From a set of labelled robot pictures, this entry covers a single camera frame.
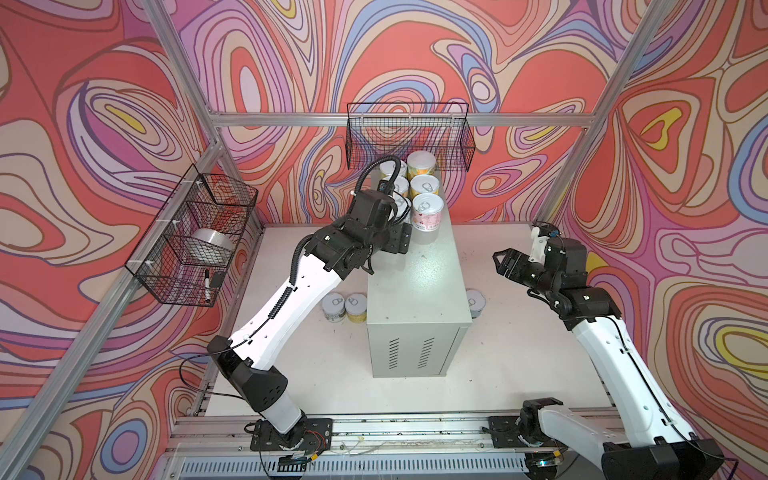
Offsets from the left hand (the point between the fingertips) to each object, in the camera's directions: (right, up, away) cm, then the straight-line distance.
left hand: (396, 224), depth 70 cm
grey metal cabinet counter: (+3, -19, -13) cm, 23 cm away
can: (+25, -22, +21) cm, 40 cm away
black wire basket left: (-50, -6, 0) cm, 50 cm away
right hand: (+28, -10, +5) cm, 30 cm away
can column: (-19, -24, +20) cm, 37 cm away
